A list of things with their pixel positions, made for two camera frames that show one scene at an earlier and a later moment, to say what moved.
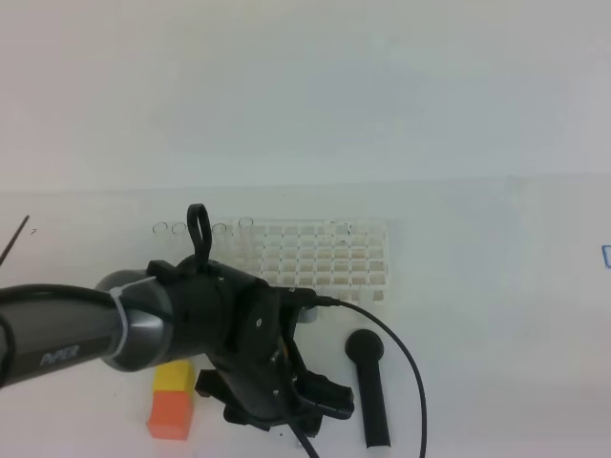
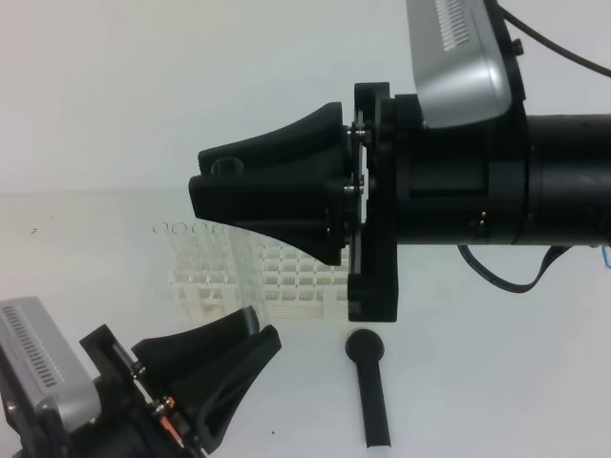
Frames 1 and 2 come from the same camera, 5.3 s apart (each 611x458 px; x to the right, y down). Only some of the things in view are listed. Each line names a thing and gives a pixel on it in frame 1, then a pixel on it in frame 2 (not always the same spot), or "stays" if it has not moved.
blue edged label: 606,250 stays
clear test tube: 219,231 -> 200,237
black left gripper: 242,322 -> 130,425
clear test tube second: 179,230 stays
